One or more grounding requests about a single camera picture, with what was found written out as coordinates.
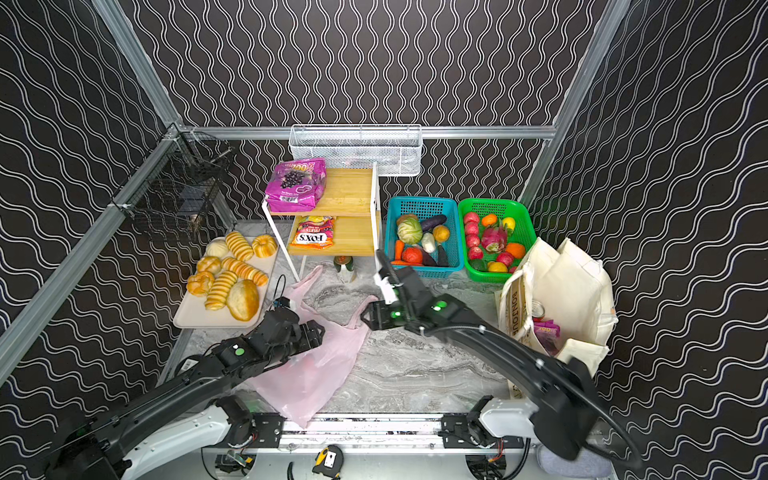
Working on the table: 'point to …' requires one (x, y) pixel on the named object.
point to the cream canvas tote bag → (576, 290)
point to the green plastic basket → (481, 213)
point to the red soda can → (537, 311)
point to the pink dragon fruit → (494, 239)
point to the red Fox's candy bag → (315, 232)
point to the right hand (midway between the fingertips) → (370, 315)
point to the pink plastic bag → (305, 383)
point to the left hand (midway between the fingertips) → (323, 335)
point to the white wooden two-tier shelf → (351, 197)
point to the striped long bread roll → (218, 294)
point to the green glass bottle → (345, 267)
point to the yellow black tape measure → (329, 462)
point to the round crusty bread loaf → (243, 299)
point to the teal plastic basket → (449, 207)
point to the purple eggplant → (432, 222)
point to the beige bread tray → (194, 313)
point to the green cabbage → (409, 228)
